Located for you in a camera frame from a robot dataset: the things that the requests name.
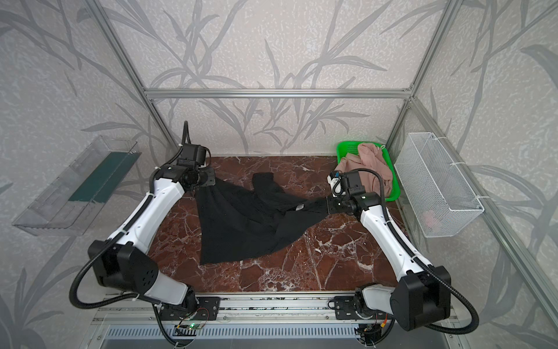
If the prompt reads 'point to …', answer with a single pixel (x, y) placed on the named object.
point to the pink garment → (369, 156)
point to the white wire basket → (439, 198)
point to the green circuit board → (194, 326)
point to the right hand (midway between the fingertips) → (328, 195)
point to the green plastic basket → (345, 147)
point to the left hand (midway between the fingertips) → (211, 169)
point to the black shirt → (232, 225)
